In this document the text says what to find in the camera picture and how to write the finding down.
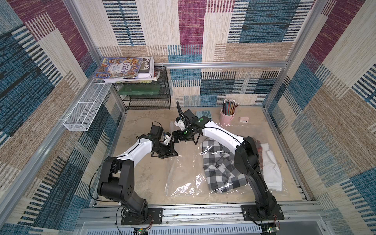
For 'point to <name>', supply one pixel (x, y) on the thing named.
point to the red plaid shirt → (260, 154)
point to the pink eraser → (244, 119)
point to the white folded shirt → (271, 169)
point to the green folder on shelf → (139, 89)
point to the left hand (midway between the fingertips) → (177, 152)
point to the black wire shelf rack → (146, 96)
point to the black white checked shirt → (219, 166)
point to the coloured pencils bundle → (229, 105)
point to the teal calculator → (206, 113)
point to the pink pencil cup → (225, 119)
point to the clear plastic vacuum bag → (184, 176)
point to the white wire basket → (84, 111)
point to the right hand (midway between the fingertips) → (174, 140)
